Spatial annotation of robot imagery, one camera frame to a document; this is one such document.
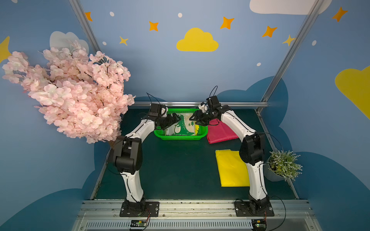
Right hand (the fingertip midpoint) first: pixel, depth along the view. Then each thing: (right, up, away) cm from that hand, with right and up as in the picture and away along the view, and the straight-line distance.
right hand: (193, 119), depth 92 cm
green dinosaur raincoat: (-6, -5, +9) cm, 12 cm away
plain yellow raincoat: (+24, -32, -4) cm, 41 cm away
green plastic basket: (+6, -9, +14) cm, 18 cm away
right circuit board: (+33, -55, -20) cm, 67 cm away
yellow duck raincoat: (+3, -7, +15) cm, 16 cm away
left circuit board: (-29, -54, -21) cm, 64 cm away
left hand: (-11, 0, +3) cm, 12 cm away
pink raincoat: (+17, -9, +6) cm, 20 cm away
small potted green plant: (+46, -25, -19) cm, 55 cm away
